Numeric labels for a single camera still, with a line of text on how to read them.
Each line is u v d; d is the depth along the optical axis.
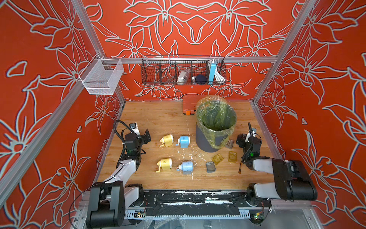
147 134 0.81
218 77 0.91
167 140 0.89
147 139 0.81
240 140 0.83
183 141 0.87
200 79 0.94
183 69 0.96
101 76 0.93
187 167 0.76
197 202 0.73
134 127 0.74
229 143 0.95
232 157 0.88
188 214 0.70
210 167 0.84
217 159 0.87
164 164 0.78
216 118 0.88
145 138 0.78
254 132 0.77
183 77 0.92
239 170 0.83
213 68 0.90
